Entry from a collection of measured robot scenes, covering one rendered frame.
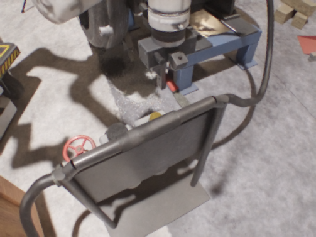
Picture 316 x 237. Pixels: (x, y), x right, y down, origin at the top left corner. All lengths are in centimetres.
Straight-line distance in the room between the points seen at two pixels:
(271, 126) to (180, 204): 61
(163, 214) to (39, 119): 79
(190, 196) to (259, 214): 30
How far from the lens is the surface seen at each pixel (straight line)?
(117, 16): 83
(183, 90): 123
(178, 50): 53
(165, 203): 93
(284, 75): 157
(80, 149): 49
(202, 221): 94
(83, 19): 112
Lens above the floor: 91
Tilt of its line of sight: 54 degrees down
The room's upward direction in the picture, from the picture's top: 1 degrees counter-clockwise
